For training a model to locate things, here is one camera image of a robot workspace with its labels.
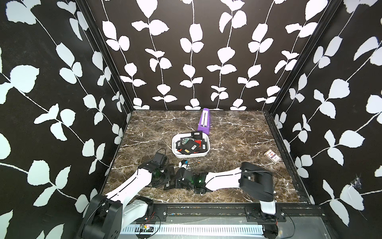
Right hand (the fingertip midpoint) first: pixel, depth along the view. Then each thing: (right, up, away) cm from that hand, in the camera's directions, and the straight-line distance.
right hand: (170, 181), depth 81 cm
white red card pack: (+63, +11, +12) cm, 66 cm away
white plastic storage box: (+21, +17, +14) cm, 30 cm away
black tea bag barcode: (+15, +24, +19) cm, 34 cm away
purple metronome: (+20, +33, +20) cm, 43 cm away
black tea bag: (+7, +19, +14) cm, 25 cm away
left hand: (-1, +1, +4) cm, 4 cm away
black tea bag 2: (+15, +18, +11) cm, 26 cm away
